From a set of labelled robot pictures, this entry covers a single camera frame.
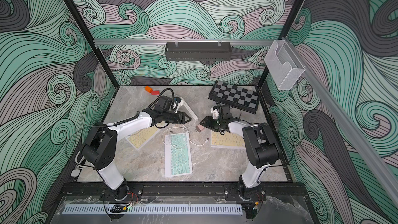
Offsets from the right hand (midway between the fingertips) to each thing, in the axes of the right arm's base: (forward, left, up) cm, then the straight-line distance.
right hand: (205, 124), depth 94 cm
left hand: (-1, +10, +10) cm, 14 cm away
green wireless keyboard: (-18, +16, -3) cm, 24 cm away
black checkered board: (+21, -29, 0) cm, 36 cm away
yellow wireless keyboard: (-9, -14, -3) cm, 17 cm away
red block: (+32, +37, -4) cm, 49 cm away
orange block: (+33, +43, -2) cm, 54 cm away
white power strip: (+11, +10, +1) cm, 15 cm away
